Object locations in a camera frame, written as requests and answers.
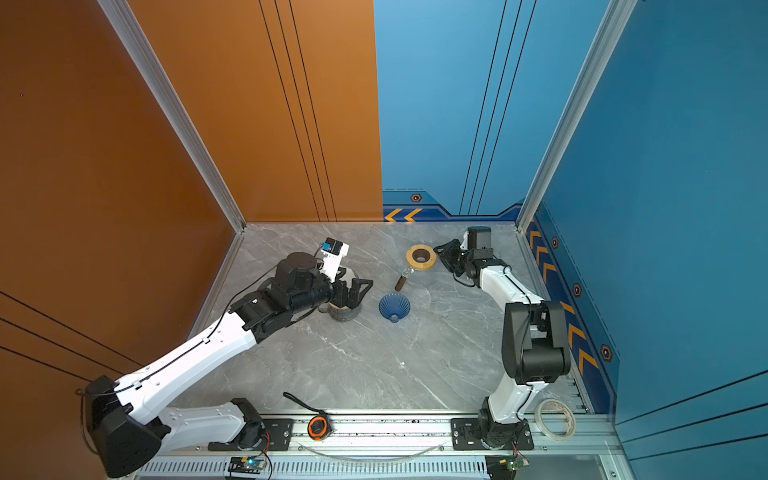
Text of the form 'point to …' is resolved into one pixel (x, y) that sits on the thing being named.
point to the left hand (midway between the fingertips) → (361, 275)
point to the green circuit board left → (247, 465)
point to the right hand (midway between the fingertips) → (434, 250)
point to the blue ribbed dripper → (394, 307)
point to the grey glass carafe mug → (343, 314)
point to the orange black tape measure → (320, 425)
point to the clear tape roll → (555, 419)
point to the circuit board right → (503, 467)
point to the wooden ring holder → (421, 257)
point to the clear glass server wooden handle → (402, 280)
